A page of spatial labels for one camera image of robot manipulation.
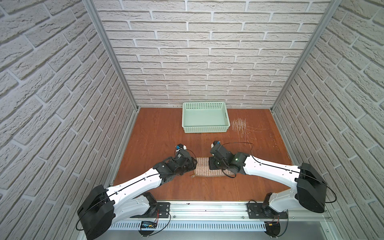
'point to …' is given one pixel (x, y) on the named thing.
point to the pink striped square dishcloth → (202, 169)
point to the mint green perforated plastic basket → (205, 117)
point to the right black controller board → (272, 228)
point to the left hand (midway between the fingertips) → (195, 158)
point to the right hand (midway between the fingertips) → (205, 166)
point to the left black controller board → (148, 225)
